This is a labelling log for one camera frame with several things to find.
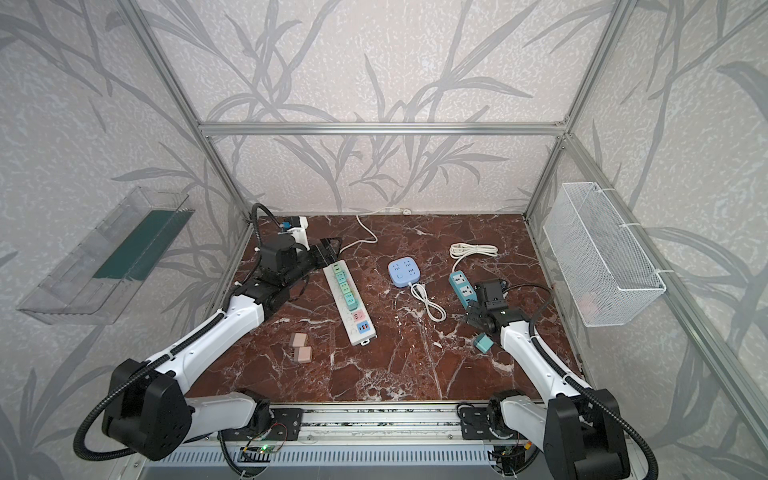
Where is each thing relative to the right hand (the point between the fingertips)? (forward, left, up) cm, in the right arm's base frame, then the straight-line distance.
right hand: (481, 307), depth 88 cm
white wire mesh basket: (-6, -19, +29) cm, 35 cm away
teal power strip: (+9, +4, -4) cm, 10 cm away
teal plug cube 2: (-9, 0, -4) cm, 10 cm away
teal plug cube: (+2, +40, +2) cm, 40 cm away
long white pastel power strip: (+1, +40, 0) cm, 40 cm away
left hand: (+12, +41, +21) cm, 48 cm away
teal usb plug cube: (+10, +43, +1) cm, 44 cm away
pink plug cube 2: (-13, +51, -3) cm, 53 cm away
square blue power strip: (+16, +23, -4) cm, 28 cm away
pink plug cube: (-8, +54, -4) cm, 55 cm away
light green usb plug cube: (+6, +41, +1) cm, 42 cm away
